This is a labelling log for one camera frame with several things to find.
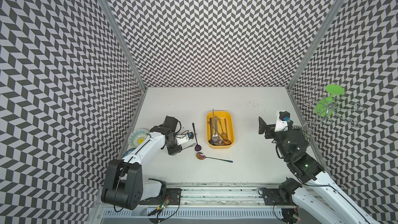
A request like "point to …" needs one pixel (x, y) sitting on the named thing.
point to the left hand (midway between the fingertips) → (174, 146)
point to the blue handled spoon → (201, 156)
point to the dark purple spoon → (197, 148)
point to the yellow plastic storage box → (229, 117)
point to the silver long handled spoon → (215, 138)
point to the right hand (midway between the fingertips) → (269, 119)
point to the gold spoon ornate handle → (223, 134)
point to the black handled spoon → (210, 142)
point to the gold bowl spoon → (216, 128)
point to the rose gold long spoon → (226, 141)
